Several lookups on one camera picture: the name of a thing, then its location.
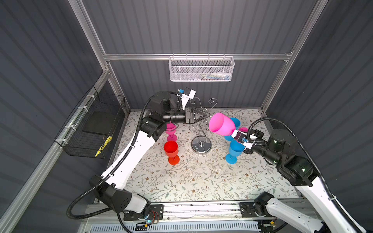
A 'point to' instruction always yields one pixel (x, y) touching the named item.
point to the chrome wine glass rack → (201, 143)
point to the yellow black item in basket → (104, 145)
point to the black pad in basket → (100, 123)
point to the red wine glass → (171, 149)
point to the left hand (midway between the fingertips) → (209, 116)
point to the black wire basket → (76, 142)
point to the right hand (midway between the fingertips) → (240, 130)
